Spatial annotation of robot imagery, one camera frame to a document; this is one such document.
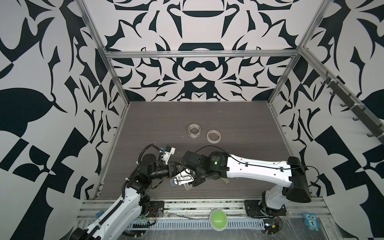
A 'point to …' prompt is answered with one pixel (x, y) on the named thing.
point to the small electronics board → (271, 226)
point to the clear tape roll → (196, 134)
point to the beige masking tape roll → (214, 131)
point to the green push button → (218, 219)
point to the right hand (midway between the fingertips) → (184, 171)
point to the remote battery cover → (225, 180)
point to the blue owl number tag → (311, 221)
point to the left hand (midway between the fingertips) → (189, 166)
